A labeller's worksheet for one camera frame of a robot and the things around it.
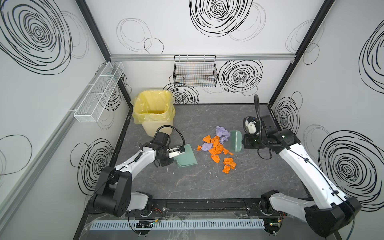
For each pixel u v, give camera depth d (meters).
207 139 0.99
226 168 0.86
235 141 0.81
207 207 0.75
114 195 0.42
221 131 1.00
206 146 0.96
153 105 1.02
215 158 0.91
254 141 0.62
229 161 0.89
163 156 0.74
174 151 0.76
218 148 0.94
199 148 0.94
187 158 0.90
